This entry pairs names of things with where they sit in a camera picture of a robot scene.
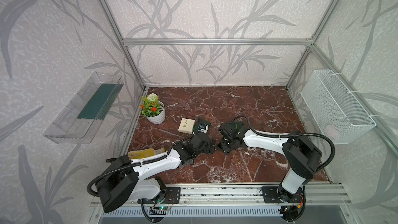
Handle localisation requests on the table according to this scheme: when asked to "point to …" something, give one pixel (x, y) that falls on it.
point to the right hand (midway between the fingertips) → (223, 146)
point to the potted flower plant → (153, 109)
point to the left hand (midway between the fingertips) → (209, 141)
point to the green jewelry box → (202, 126)
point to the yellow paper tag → (137, 154)
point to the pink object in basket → (331, 131)
